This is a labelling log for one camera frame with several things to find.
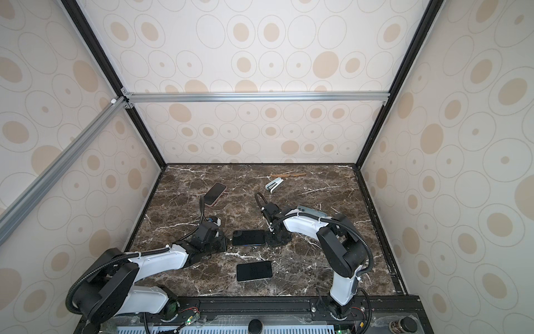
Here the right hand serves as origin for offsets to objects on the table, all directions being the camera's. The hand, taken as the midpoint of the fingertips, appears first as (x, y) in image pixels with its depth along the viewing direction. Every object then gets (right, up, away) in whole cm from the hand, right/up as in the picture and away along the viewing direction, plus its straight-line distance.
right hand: (274, 244), depth 91 cm
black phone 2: (-10, -9, -6) cm, 15 cm away
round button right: (+39, -17, -27) cm, 51 cm away
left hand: (-17, +3, -1) cm, 17 cm away
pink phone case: (-32, +16, +12) cm, 38 cm away
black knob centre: (-6, -17, -27) cm, 33 cm away
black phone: (-31, +21, +16) cm, 40 cm away
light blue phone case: (+18, +13, +11) cm, 25 cm away
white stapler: (0, +26, +18) cm, 32 cm away
